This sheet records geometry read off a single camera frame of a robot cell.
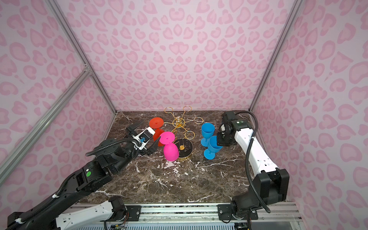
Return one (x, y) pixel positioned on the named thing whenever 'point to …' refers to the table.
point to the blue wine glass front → (209, 154)
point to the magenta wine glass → (171, 150)
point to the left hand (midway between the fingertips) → (149, 128)
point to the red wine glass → (156, 123)
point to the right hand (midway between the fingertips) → (221, 142)
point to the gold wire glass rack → (183, 138)
